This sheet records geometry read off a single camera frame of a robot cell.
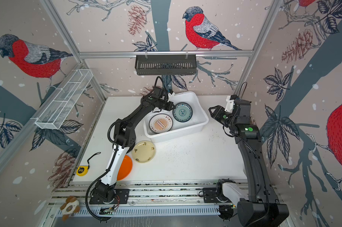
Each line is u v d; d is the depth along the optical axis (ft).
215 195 2.39
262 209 1.17
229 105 2.08
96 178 2.17
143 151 2.96
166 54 2.95
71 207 2.24
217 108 2.10
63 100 2.54
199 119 3.37
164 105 2.95
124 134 2.12
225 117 1.94
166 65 3.44
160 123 3.34
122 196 2.40
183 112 3.30
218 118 2.05
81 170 2.67
